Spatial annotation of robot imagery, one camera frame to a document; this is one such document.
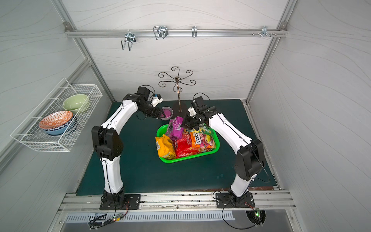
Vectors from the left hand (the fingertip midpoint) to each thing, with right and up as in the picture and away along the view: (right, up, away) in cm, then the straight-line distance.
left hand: (161, 115), depth 90 cm
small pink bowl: (+2, +2, +16) cm, 17 cm away
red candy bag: (+14, -19, -6) cm, 24 cm away
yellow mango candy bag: (+5, -18, -13) cm, 22 cm away
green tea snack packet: (+28, -9, -1) cm, 29 cm away
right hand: (+12, -5, -10) cm, 17 cm away
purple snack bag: (+9, -8, -9) cm, 15 cm away
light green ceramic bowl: (-41, +6, -17) cm, 45 cm away
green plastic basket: (-1, -10, +2) cm, 10 cm away
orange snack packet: (+26, -16, -5) cm, 31 cm away
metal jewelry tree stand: (+10, +23, 0) cm, 25 cm away
